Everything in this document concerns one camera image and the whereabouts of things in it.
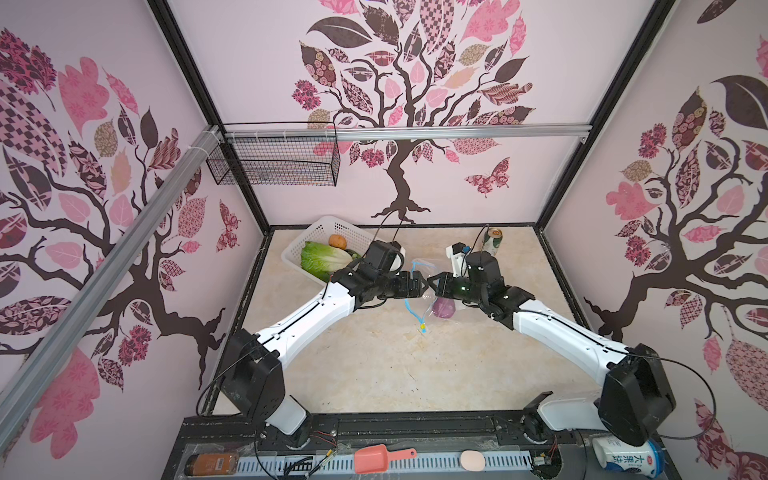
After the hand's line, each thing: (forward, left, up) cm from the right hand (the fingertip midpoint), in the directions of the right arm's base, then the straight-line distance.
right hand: (427, 277), depth 80 cm
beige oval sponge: (-40, -9, -20) cm, 46 cm away
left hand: (-3, +4, -2) cm, 5 cm away
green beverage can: (+23, -26, -11) cm, 36 cm away
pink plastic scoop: (-40, +14, -20) cm, 46 cm away
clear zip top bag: (-4, +1, -9) cm, 10 cm away
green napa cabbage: (+14, +33, -11) cm, 37 cm away
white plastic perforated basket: (+28, +23, -14) cm, 39 cm away
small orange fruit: (+27, +30, -14) cm, 43 cm away
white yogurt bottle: (-41, -46, -13) cm, 63 cm away
